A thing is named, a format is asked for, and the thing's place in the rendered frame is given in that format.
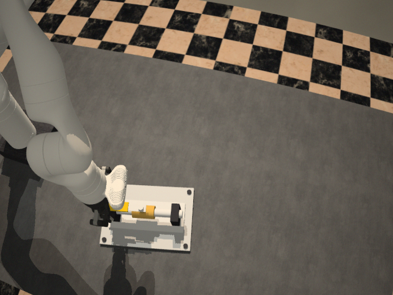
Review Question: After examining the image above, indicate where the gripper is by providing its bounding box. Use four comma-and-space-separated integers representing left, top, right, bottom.
84, 166, 114, 227

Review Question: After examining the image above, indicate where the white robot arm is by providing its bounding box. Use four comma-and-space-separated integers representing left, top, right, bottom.
0, 0, 128, 210

